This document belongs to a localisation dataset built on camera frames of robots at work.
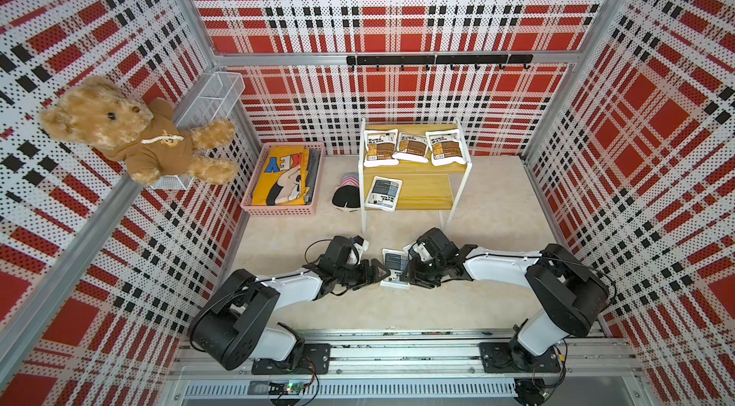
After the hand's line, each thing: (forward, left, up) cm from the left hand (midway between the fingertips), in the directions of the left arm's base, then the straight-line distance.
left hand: (386, 275), depth 86 cm
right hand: (-1, -7, -1) cm, 7 cm away
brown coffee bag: (+23, +1, +32) cm, 39 cm away
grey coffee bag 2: (+5, -3, -2) cm, 6 cm away
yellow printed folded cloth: (+35, +38, +5) cm, 52 cm away
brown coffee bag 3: (+23, -16, +32) cm, 42 cm away
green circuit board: (-28, +24, -1) cm, 37 cm away
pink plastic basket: (+36, +52, +3) cm, 64 cm away
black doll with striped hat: (+28, +14, +3) cm, 31 cm away
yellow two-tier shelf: (+17, -7, +30) cm, 35 cm away
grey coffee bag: (+21, 0, +14) cm, 25 cm away
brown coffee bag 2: (+22, -7, +32) cm, 40 cm away
